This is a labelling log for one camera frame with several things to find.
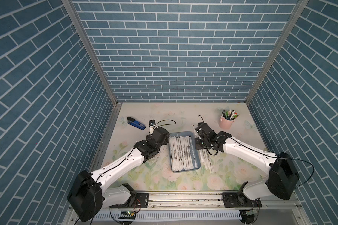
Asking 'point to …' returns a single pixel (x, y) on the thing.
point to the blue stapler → (132, 122)
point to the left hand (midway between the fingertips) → (165, 135)
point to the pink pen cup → (225, 124)
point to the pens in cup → (230, 115)
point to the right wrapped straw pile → (205, 159)
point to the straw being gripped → (178, 153)
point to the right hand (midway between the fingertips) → (197, 143)
